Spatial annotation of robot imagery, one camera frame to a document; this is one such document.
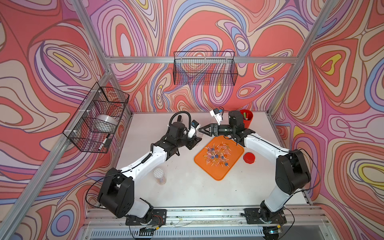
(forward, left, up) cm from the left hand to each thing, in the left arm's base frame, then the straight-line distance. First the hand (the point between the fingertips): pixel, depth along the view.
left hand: (198, 136), depth 82 cm
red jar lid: (-5, -32, -15) cm, 35 cm away
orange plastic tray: (-13, -13, -20) cm, 27 cm away
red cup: (+23, -35, -8) cm, 43 cm away
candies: (-2, -13, -18) cm, 23 cm away
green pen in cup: (+25, -33, -7) cm, 42 cm away
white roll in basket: (-3, +46, +14) cm, 48 cm away
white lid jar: (-19, +21, -8) cm, 29 cm away
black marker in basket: (-11, +48, +5) cm, 49 cm away
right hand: (0, -2, +2) cm, 3 cm away
